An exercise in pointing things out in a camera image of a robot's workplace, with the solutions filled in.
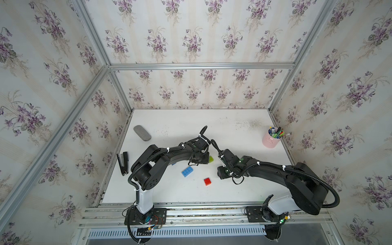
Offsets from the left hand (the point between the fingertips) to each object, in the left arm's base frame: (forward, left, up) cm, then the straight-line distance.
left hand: (207, 160), depth 92 cm
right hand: (-8, -8, 0) cm, 12 cm away
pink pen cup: (+9, -39, +8) cm, 41 cm away
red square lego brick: (-13, +1, 0) cm, 13 cm away
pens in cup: (+11, -42, +14) cm, 46 cm away
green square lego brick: (0, -2, +2) cm, 3 cm away
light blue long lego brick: (-7, +12, 0) cm, 14 cm away
